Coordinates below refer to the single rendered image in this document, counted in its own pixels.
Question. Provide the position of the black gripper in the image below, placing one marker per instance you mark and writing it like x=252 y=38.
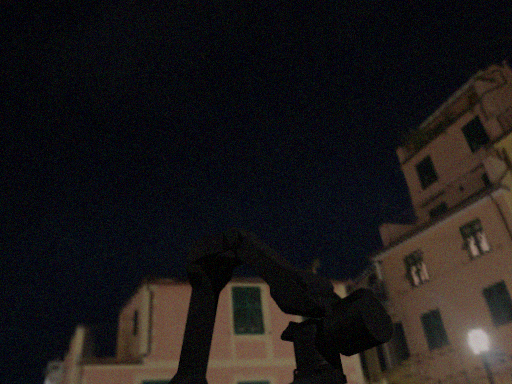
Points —
x=313 y=367

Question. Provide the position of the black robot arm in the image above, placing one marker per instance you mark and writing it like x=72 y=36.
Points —
x=352 y=324

